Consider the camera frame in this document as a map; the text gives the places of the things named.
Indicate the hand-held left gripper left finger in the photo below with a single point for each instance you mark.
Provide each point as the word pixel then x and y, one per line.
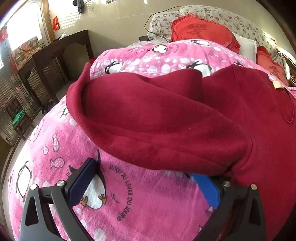
pixel 83 183

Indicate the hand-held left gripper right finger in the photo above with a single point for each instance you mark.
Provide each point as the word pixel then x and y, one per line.
pixel 204 186

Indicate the dark red fleece garment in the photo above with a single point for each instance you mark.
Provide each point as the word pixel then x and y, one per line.
pixel 161 120

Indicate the pink penguin print blanket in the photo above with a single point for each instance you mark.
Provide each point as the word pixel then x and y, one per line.
pixel 138 204

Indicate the wooden chair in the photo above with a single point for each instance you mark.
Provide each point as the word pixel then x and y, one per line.
pixel 20 129

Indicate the pair of dark shoes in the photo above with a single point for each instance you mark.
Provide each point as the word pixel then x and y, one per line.
pixel 48 107

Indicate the green cloth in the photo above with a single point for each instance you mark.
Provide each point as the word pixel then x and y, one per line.
pixel 19 115

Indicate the dark wooden desk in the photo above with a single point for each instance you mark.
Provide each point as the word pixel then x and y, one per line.
pixel 46 53

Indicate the red heart cushion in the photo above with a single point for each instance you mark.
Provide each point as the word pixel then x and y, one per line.
pixel 201 30
pixel 270 64

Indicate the colourful leaning picture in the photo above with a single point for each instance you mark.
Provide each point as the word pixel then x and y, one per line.
pixel 24 51

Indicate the carved golden headboard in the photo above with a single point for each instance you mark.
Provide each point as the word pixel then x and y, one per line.
pixel 290 69

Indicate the white pillow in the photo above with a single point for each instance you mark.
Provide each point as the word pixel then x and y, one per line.
pixel 245 46

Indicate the black charger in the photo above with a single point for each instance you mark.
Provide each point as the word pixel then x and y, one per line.
pixel 143 38

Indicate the red paper decoration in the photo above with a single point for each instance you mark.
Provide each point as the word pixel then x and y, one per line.
pixel 56 23

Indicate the window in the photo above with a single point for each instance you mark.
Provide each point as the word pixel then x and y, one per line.
pixel 25 23

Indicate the hanging dark cloth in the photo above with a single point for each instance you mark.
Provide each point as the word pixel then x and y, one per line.
pixel 78 5

